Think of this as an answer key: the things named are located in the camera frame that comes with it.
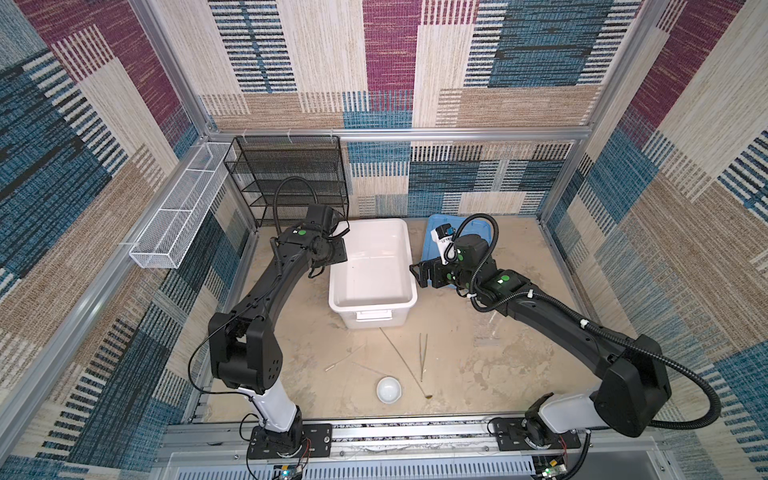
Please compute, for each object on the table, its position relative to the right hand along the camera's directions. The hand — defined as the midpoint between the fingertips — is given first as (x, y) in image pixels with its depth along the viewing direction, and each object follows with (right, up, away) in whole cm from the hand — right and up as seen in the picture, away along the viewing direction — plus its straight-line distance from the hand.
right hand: (425, 267), depth 81 cm
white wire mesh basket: (-63, +6, -11) cm, 64 cm away
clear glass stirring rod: (-26, -28, +4) cm, 38 cm away
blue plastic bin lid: (0, +5, -8) cm, 9 cm away
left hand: (-25, +5, +6) cm, 26 cm away
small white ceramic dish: (-10, -32, -1) cm, 33 cm away
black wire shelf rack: (-53, +34, +23) cm, 67 cm away
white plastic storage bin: (-14, -7, +17) cm, 23 cm away
